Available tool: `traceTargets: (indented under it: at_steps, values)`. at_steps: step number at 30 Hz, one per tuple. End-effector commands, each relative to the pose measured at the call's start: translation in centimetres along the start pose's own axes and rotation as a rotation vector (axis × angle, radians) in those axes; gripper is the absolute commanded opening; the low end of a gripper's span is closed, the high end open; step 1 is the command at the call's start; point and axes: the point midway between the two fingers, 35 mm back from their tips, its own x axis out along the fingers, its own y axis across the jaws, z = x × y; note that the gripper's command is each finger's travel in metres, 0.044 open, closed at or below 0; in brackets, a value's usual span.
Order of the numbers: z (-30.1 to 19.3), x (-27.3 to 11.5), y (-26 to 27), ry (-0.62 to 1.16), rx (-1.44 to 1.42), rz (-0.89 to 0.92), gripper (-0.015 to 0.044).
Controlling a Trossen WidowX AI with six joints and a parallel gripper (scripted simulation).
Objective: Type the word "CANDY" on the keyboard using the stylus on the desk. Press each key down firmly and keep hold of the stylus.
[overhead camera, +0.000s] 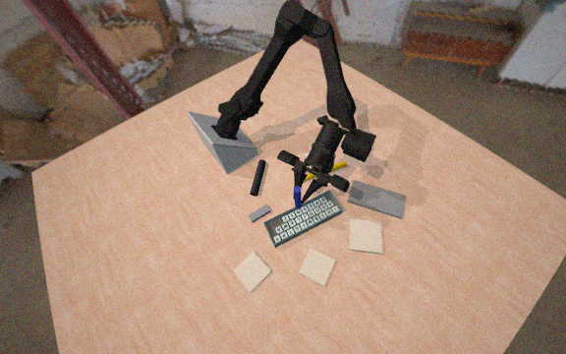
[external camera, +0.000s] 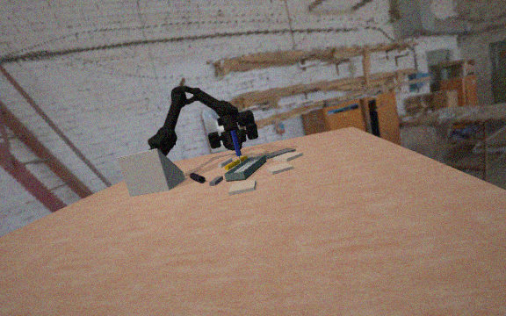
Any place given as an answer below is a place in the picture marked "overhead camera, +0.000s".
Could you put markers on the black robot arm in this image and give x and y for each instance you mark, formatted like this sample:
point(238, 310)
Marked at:
point(292, 23)

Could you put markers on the dark blue stylus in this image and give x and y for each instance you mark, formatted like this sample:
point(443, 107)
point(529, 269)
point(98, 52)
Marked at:
point(298, 198)

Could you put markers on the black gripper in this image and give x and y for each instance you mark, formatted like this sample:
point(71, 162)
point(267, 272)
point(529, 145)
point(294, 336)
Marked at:
point(319, 158)

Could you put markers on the grey keyboard with white letter keys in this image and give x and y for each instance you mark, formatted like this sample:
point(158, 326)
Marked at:
point(292, 223)

